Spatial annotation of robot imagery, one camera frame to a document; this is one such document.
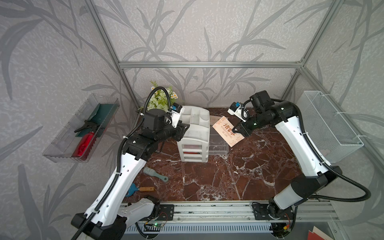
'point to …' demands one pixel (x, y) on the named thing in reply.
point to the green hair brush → (151, 172)
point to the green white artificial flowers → (159, 98)
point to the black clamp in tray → (93, 125)
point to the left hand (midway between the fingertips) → (186, 124)
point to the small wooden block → (146, 188)
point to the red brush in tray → (85, 146)
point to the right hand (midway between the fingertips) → (233, 129)
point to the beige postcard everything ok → (224, 127)
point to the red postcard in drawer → (189, 152)
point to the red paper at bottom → (312, 236)
